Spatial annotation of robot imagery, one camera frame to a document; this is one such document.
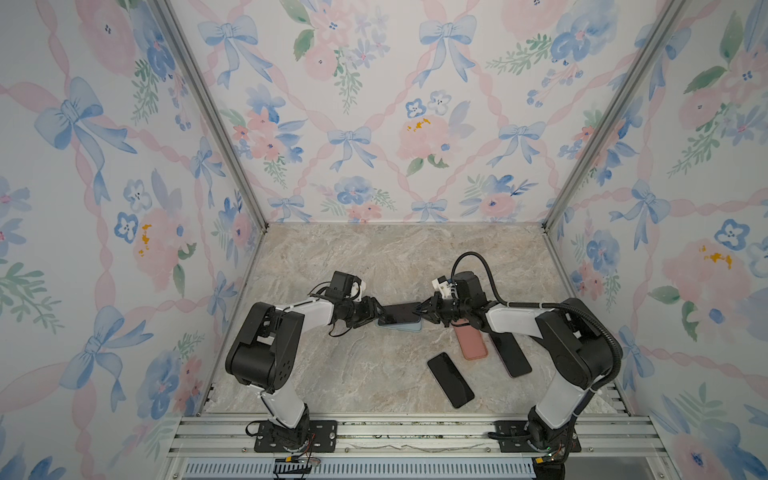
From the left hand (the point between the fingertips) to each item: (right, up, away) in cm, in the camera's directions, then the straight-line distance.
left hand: (381, 312), depth 93 cm
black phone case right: (+37, -11, -7) cm, 39 cm away
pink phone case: (+27, -8, -2) cm, 28 cm away
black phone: (+20, -17, -10) cm, 28 cm away
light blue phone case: (+7, -5, 0) cm, 9 cm away
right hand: (+9, +2, -3) cm, 10 cm away
